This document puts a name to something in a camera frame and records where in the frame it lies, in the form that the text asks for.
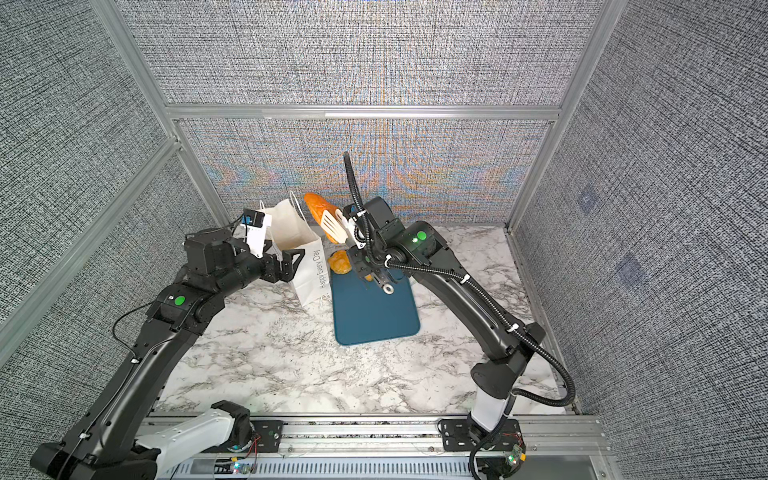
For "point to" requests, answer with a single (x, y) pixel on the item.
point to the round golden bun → (339, 262)
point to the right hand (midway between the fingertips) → (359, 254)
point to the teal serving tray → (363, 312)
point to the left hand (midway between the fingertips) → (288, 246)
